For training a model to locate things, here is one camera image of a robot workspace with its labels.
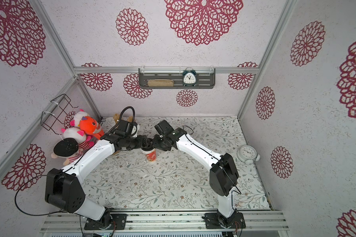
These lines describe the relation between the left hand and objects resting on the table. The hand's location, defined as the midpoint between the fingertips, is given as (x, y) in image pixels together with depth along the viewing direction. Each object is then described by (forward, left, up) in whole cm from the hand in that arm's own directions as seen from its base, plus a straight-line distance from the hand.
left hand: (145, 146), depth 86 cm
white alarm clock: (+1, -64, -11) cm, 65 cm away
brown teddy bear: (+25, +24, -2) cm, 35 cm away
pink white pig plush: (+3, +37, +2) cm, 37 cm away
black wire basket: (+5, +45, +18) cm, 49 cm away
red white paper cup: (-4, -3, -5) cm, 7 cm away
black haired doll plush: (-6, +38, +7) cm, 39 cm away
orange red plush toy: (+9, +33, +7) cm, 35 cm away
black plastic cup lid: (-3, -4, +4) cm, 6 cm away
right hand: (-2, -5, +4) cm, 7 cm away
